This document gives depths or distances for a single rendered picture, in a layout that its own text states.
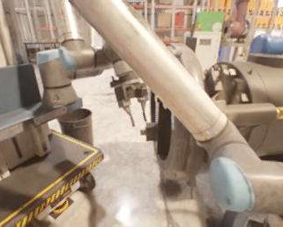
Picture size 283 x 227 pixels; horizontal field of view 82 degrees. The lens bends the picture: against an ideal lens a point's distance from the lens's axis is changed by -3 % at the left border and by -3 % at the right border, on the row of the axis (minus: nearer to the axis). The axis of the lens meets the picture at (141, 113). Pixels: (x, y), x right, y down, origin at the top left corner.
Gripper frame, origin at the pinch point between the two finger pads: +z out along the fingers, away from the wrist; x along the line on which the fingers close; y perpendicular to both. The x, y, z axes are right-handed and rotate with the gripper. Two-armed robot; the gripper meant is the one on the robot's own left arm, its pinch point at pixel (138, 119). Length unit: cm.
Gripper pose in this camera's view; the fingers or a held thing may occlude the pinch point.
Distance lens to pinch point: 63.7
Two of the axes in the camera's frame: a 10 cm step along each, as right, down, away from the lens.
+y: 7.4, -1.4, -6.6
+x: 6.3, -2.2, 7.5
